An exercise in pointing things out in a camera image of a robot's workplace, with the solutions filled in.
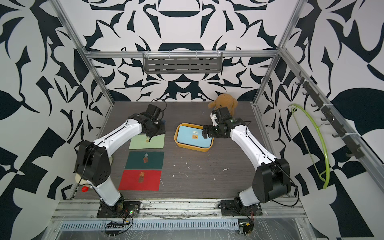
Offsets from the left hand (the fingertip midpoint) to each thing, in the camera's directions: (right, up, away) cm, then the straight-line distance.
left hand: (162, 128), depth 90 cm
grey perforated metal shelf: (+12, +41, +4) cm, 43 cm away
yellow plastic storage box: (+15, -11, +2) cm, 19 cm away
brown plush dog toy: (+38, +17, +5) cm, 42 cm away
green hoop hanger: (+70, +11, -19) cm, 73 cm away
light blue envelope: (+19, -5, +6) cm, 21 cm away
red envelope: (-11, -28, -7) cm, 30 cm away
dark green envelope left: (-10, -19, +1) cm, 22 cm away
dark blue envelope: (+2, +4, -5) cm, 7 cm away
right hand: (+28, -1, -5) cm, 28 cm away
